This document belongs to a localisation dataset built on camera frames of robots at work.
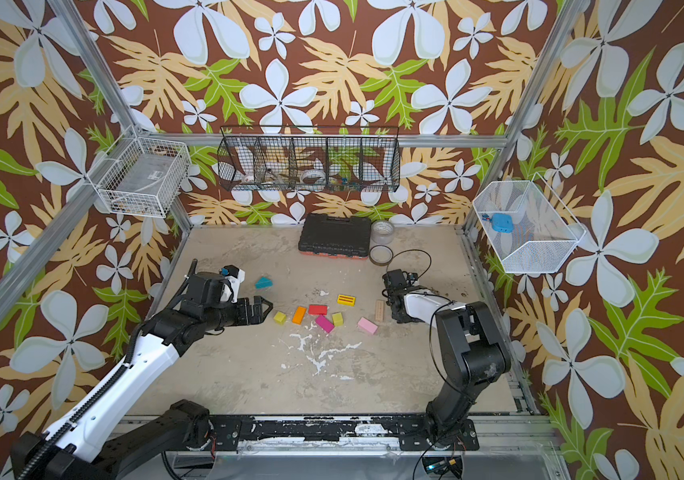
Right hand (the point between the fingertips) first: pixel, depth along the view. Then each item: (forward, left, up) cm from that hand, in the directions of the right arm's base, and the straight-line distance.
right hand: (410, 310), depth 96 cm
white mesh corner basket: (+13, -31, +26) cm, 43 cm away
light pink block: (-5, +15, 0) cm, 15 cm away
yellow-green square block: (-4, +42, +4) cm, 42 cm away
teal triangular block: (+10, +50, +2) cm, 51 cm away
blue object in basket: (+15, -25, +25) cm, 39 cm away
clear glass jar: (+36, +6, 0) cm, 36 cm away
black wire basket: (+40, +32, +31) cm, 60 cm away
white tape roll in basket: (+36, +32, +27) cm, 55 cm away
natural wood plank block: (0, +10, 0) cm, 10 cm away
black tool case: (+31, +24, +2) cm, 40 cm away
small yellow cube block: (-4, +24, +2) cm, 24 cm away
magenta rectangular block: (-4, +28, 0) cm, 28 cm away
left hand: (-7, +45, +18) cm, 49 cm away
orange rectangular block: (-1, +36, 0) cm, 36 cm away
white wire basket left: (+26, +80, +34) cm, 91 cm away
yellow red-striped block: (+4, +21, +1) cm, 21 cm away
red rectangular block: (+1, +31, 0) cm, 31 cm away
